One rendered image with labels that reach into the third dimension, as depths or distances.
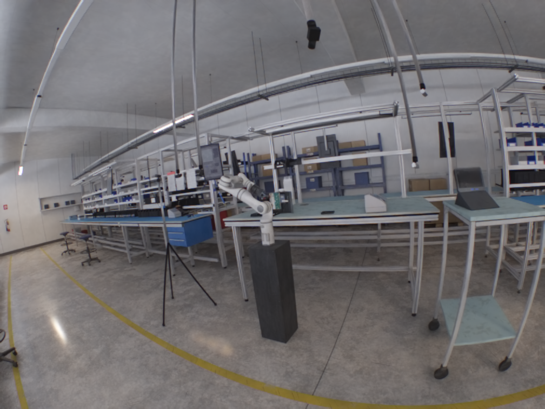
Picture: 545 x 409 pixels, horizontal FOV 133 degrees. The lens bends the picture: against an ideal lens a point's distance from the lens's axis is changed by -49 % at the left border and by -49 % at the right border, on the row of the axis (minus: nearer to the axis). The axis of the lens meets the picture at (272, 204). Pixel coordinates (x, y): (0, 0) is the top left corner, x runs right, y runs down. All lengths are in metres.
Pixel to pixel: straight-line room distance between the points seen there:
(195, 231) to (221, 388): 2.35
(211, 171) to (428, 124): 5.14
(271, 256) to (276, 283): 0.22
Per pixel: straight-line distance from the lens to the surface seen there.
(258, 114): 7.30
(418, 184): 5.20
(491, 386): 1.88
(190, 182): 4.00
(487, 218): 1.29
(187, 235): 3.39
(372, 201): 1.88
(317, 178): 5.90
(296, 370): 1.83
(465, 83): 7.00
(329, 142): 3.98
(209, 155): 3.38
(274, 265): 1.72
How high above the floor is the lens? 1.33
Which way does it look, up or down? 6 degrees down
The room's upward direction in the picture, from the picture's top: 7 degrees counter-clockwise
